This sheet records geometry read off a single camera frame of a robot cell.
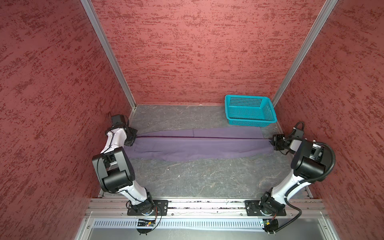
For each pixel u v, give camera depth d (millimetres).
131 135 810
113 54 910
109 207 759
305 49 873
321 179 465
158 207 775
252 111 1173
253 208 736
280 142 853
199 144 948
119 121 712
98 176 443
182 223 709
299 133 775
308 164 504
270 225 711
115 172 468
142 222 727
